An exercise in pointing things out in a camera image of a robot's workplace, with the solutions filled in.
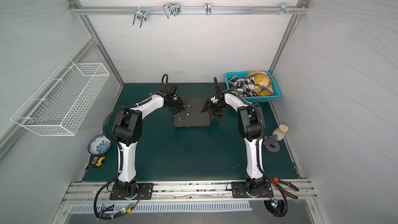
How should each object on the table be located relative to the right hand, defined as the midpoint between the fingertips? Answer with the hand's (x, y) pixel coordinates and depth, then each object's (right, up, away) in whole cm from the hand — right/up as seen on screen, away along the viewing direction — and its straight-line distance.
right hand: (208, 110), depth 99 cm
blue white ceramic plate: (-64, -19, -11) cm, 68 cm away
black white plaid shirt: (+26, +16, +8) cm, 31 cm away
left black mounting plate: (-32, -37, -25) cm, 55 cm away
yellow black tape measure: (-60, -24, -18) cm, 67 cm away
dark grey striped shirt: (-11, -3, -3) cm, 12 cm away
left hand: (-13, +3, +1) cm, 13 cm away
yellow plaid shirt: (+38, +19, +8) cm, 44 cm away
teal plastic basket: (+47, +12, +5) cm, 48 cm away
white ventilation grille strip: (-21, -42, -28) cm, 54 cm away
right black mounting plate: (+14, -36, -25) cm, 46 cm away
